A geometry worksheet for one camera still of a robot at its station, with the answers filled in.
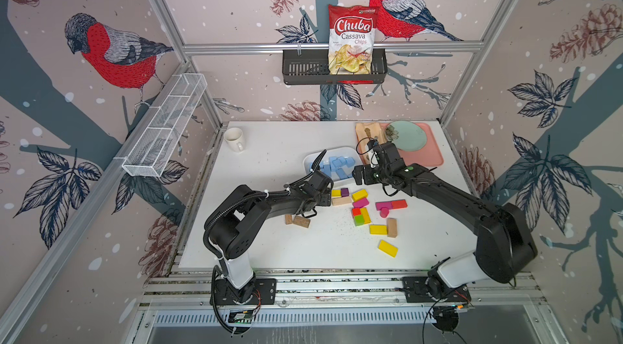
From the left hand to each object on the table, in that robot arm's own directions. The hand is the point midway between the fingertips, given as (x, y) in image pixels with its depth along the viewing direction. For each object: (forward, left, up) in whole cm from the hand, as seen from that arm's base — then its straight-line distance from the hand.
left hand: (326, 190), depth 94 cm
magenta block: (-5, -13, -1) cm, 14 cm away
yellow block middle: (-15, -19, -2) cm, 24 cm away
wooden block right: (-14, -23, -1) cm, 27 cm away
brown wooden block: (-12, +9, -1) cm, 15 cm away
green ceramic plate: (+30, -42, -2) cm, 51 cm away
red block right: (-5, -28, -1) cm, 29 cm away
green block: (-11, -12, -2) cm, 16 cm away
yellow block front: (-21, -21, -2) cm, 30 cm away
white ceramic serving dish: (+12, -5, +1) cm, 13 cm away
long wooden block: (-11, +15, -1) cm, 18 cm away
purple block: (0, -7, -1) cm, 7 cm away
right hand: (+3, -13, +11) cm, 17 cm away
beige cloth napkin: (+34, -20, -2) cm, 40 cm away
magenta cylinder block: (-9, -22, 0) cm, 23 cm away
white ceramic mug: (+26, +43, +3) cm, 50 cm away
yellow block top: (-1, -13, -1) cm, 13 cm away
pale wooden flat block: (-4, -6, -1) cm, 7 cm away
